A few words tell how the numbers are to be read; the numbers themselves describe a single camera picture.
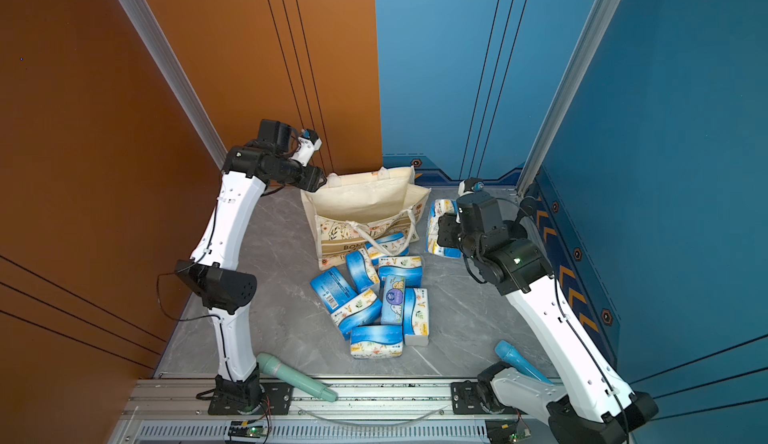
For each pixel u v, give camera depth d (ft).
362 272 2.85
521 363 2.52
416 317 2.59
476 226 1.57
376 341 2.43
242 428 2.38
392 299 2.64
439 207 2.17
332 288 2.78
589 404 1.18
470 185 1.86
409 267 2.90
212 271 1.63
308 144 2.38
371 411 2.38
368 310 2.63
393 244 3.05
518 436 2.24
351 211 3.15
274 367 2.49
